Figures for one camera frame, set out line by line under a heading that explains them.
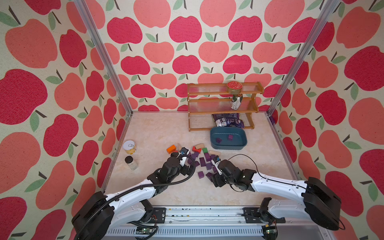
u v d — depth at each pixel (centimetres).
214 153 98
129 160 84
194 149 98
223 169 65
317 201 41
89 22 74
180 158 69
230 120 105
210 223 73
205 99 116
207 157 95
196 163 95
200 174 87
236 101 96
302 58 87
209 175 88
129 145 95
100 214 41
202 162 93
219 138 105
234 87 90
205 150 98
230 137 104
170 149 98
